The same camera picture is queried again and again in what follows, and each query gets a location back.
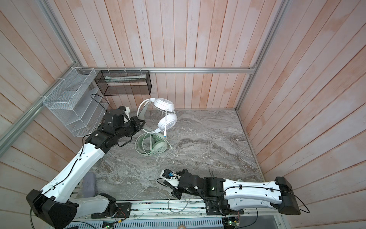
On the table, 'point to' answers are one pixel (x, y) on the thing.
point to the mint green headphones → (151, 143)
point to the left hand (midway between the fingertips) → (147, 124)
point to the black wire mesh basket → (124, 82)
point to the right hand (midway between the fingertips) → (166, 181)
